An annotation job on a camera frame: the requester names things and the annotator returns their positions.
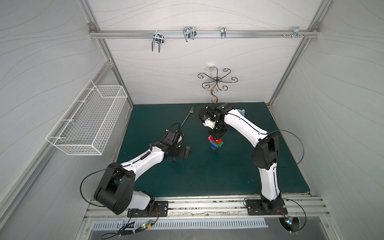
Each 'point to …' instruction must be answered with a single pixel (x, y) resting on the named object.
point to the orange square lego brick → (213, 149)
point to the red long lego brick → (218, 141)
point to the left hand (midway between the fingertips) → (184, 151)
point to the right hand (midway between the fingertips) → (217, 134)
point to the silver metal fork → (190, 112)
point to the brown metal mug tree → (217, 80)
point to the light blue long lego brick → (214, 146)
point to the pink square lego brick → (210, 138)
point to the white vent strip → (144, 225)
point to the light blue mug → (241, 111)
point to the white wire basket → (85, 127)
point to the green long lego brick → (219, 145)
